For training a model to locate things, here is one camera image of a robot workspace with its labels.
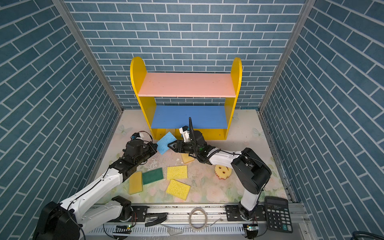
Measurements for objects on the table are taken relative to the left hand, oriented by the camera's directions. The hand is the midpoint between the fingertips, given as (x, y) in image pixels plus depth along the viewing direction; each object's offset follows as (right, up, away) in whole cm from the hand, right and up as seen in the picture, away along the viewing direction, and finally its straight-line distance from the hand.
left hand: (159, 144), depth 83 cm
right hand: (+6, 0, -2) cm, 6 cm away
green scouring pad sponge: (-4, -18, +2) cm, 19 cm away
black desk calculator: (+61, -33, -11) cm, 70 cm away
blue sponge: (+2, 0, 0) cm, 2 cm away
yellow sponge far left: (-12, -22, -2) cm, 25 cm away
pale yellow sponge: (+14, -10, +10) cm, 20 cm away
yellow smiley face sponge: (+36, -16, +2) cm, 40 cm away
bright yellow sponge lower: (+11, -24, -3) cm, 27 cm away
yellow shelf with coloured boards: (+31, +13, +8) cm, 34 cm away
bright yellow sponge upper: (+9, -17, +4) cm, 20 cm away
